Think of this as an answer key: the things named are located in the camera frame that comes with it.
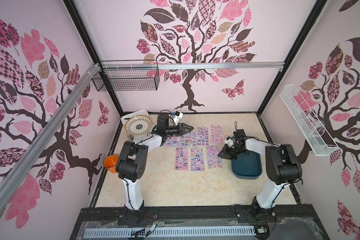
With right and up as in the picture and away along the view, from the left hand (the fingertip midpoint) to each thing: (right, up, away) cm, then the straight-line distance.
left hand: (191, 130), depth 88 cm
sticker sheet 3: (-6, -19, +7) cm, 21 cm away
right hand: (+19, -17, +6) cm, 26 cm away
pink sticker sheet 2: (-8, -8, +16) cm, 19 cm away
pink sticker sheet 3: (+19, -3, +19) cm, 27 cm away
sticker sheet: (+15, -20, +5) cm, 25 cm away
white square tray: (-37, +14, +34) cm, 52 cm away
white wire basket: (+62, +4, -8) cm, 63 cm away
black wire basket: (-41, +36, +7) cm, 55 cm away
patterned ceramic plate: (-40, +3, +25) cm, 48 cm away
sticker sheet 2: (+5, -19, +7) cm, 21 cm away
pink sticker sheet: (-15, -9, +15) cm, 24 cm away
